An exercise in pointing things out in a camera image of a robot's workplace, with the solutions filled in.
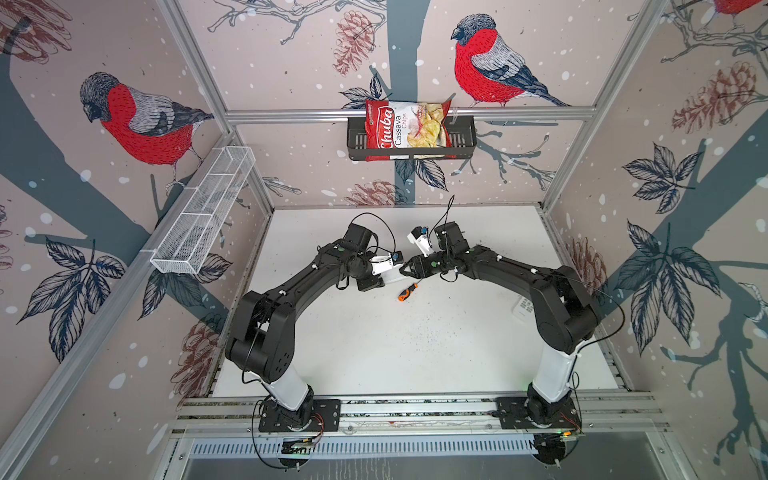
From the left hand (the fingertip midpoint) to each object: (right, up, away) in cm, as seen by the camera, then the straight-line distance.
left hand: (377, 271), depth 88 cm
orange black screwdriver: (+9, -8, +6) cm, 14 cm away
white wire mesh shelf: (-47, +8, -17) cm, 51 cm away
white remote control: (+5, -1, -1) cm, 5 cm away
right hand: (+7, -1, +1) cm, 8 cm away
